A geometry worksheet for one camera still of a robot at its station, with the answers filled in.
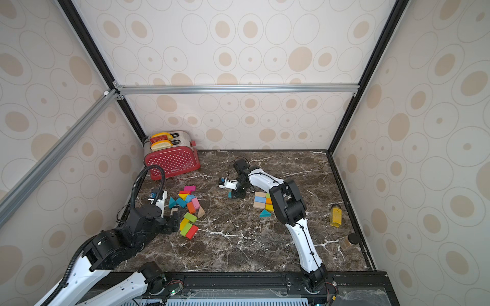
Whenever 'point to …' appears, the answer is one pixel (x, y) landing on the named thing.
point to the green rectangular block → (268, 196)
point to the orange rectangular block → (268, 201)
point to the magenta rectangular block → (190, 188)
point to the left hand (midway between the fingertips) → (177, 211)
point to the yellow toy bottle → (335, 215)
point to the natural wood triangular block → (201, 212)
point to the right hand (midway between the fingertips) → (233, 195)
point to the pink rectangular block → (196, 203)
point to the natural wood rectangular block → (258, 194)
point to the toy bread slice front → (161, 145)
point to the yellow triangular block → (183, 196)
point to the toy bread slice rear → (170, 136)
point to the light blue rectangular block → (260, 199)
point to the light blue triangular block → (189, 197)
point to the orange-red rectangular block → (191, 208)
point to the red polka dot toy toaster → (182, 157)
